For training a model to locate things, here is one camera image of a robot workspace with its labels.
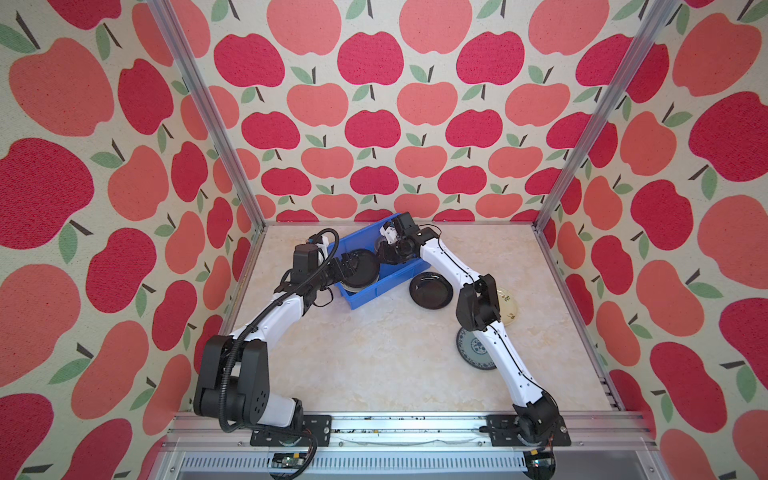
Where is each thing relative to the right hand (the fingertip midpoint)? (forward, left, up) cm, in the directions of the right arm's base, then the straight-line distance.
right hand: (379, 257), depth 103 cm
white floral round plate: (-12, +7, -3) cm, 14 cm away
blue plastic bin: (-9, -6, +2) cm, 11 cm away
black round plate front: (-2, +4, -6) cm, 7 cm away
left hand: (-12, +6, +11) cm, 17 cm away
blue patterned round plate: (-28, -31, -7) cm, 43 cm away
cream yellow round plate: (-11, -45, -7) cm, 46 cm away
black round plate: (-7, -19, -7) cm, 22 cm away
